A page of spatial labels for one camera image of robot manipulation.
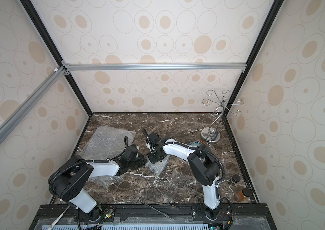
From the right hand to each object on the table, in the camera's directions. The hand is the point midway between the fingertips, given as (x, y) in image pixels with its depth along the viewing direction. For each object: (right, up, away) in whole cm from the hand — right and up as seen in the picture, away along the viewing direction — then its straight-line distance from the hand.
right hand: (157, 158), depth 92 cm
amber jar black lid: (+44, -14, -19) cm, 50 cm away
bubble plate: (+1, -3, -6) cm, 7 cm away
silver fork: (-50, -28, -23) cm, 62 cm away
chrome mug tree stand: (+39, +15, +12) cm, 44 cm away
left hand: (-4, -1, -1) cm, 4 cm away
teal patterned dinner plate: (+26, +9, +8) cm, 29 cm away
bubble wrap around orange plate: (-39, +8, +9) cm, 41 cm away
